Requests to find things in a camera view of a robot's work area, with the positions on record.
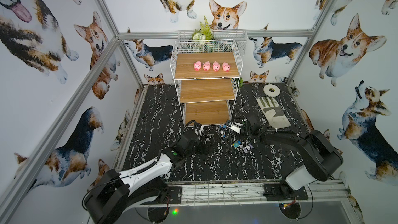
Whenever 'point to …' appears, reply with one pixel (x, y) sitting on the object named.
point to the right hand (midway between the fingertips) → (235, 125)
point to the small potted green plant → (241, 82)
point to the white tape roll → (271, 90)
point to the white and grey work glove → (276, 117)
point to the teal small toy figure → (236, 144)
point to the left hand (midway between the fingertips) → (207, 138)
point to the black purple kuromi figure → (248, 146)
